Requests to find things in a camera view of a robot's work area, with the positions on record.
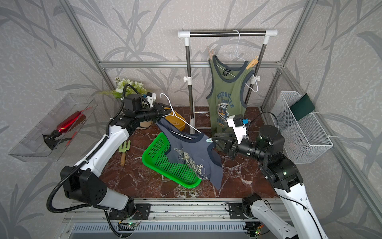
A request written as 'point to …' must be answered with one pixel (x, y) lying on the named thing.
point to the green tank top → (225, 99)
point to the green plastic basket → (154, 157)
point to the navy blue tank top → (197, 147)
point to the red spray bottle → (67, 124)
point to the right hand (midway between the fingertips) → (214, 137)
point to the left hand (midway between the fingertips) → (171, 109)
